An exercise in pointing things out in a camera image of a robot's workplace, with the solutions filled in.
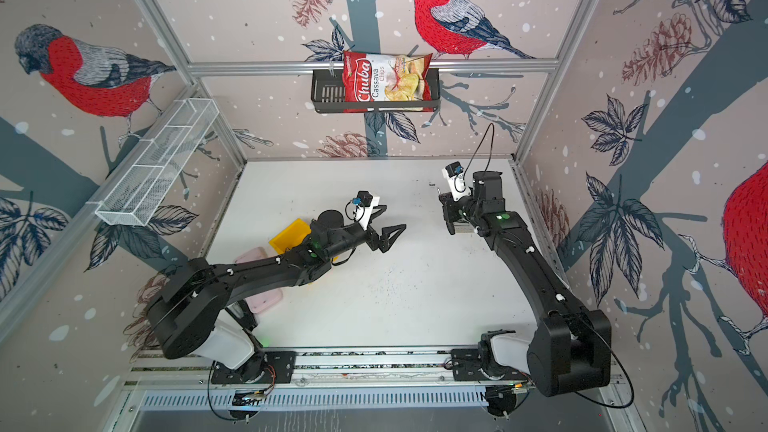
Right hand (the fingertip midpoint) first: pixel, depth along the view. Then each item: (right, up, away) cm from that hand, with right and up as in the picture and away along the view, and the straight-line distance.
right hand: (438, 199), depth 82 cm
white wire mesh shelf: (-76, +2, -11) cm, 77 cm away
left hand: (-12, -4, -7) cm, 15 cm away
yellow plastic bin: (-47, -13, +14) cm, 51 cm away
